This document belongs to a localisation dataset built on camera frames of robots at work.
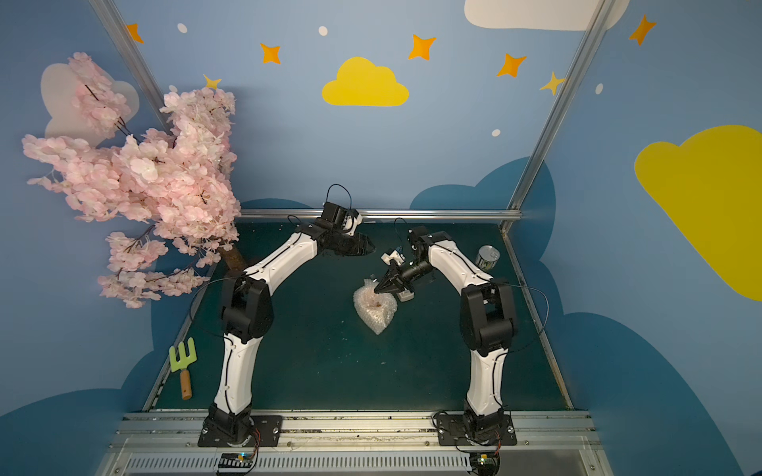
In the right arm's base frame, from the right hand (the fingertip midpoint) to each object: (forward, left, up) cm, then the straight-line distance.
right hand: (382, 289), depth 84 cm
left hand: (+18, +5, -1) cm, 18 cm away
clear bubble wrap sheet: (-3, +2, -7) cm, 8 cm away
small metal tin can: (+24, -37, -13) cm, 46 cm away
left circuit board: (-42, +34, -18) cm, 57 cm away
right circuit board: (-38, -29, -19) cm, 51 cm away
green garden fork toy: (-19, +58, -15) cm, 63 cm away
